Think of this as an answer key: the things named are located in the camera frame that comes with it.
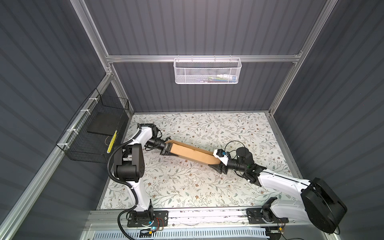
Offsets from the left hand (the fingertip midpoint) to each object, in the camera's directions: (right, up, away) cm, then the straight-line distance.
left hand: (180, 151), depth 83 cm
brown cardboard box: (+7, 0, -8) cm, 10 cm away
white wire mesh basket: (+18, +60, +41) cm, 75 cm away
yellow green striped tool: (-32, +7, -12) cm, 35 cm away
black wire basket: (-42, +10, -10) cm, 45 cm away
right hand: (+18, -4, -2) cm, 19 cm away
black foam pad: (-39, +16, -5) cm, 42 cm away
